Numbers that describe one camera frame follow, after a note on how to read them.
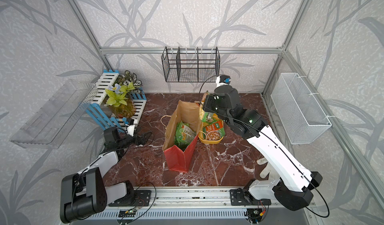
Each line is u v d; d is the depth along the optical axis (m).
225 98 0.43
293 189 0.38
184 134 0.88
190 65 1.06
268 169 0.83
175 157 0.73
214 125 0.97
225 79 0.52
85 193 0.41
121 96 0.88
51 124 0.67
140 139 0.77
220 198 0.75
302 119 0.62
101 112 0.82
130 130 0.76
